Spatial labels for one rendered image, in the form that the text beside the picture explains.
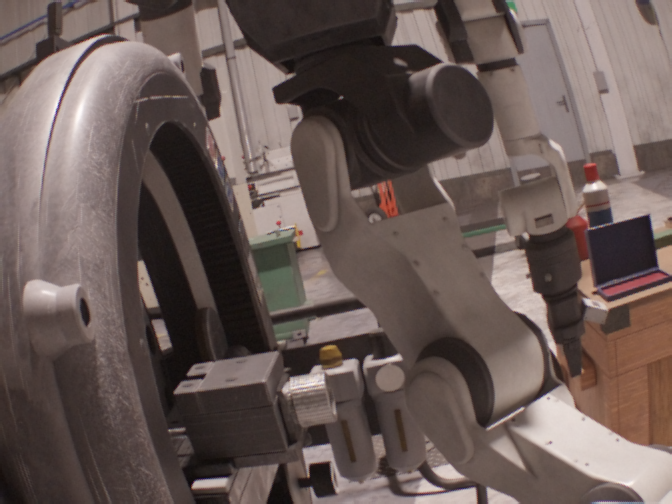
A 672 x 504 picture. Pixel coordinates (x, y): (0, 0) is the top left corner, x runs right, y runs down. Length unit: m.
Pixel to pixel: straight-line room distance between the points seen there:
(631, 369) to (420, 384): 0.55
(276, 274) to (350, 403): 2.56
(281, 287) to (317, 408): 3.49
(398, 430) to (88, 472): 1.18
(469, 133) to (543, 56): 10.39
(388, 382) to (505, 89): 0.61
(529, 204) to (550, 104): 10.17
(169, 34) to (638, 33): 10.68
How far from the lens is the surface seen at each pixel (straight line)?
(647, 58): 11.85
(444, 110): 1.14
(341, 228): 1.26
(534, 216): 1.34
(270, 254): 4.23
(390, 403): 1.71
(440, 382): 1.16
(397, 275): 1.24
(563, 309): 1.37
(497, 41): 1.31
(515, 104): 1.32
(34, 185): 0.64
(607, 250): 1.76
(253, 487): 0.81
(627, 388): 1.62
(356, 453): 1.74
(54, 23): 1.00
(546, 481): 1.16
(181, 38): 1.43
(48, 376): 0.58
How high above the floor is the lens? 0.79
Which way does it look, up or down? 4 degrees down
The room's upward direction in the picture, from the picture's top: 13 degrees counter-clockwise
